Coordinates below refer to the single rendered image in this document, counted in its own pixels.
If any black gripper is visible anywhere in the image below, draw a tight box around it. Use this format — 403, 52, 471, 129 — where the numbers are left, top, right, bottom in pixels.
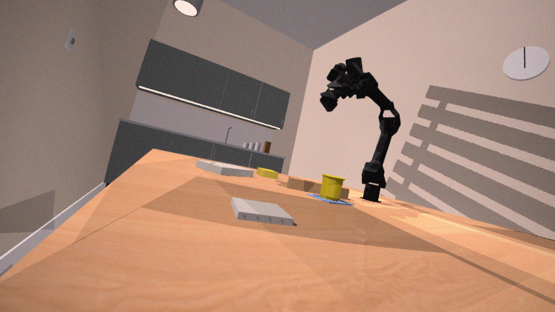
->
320, 62, 365, 112

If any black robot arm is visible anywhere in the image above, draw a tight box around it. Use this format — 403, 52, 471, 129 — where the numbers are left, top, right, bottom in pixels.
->
327, 57, 401, 203

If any brown rectangular bar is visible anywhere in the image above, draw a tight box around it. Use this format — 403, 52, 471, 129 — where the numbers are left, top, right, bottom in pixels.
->
287, 177, 350, 200

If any yellow cup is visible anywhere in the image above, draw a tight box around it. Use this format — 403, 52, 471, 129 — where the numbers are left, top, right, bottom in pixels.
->
320, 174, 345, 201

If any yellow flat disc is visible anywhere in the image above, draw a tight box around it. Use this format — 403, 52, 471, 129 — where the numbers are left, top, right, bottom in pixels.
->
256, 167, 279, 179

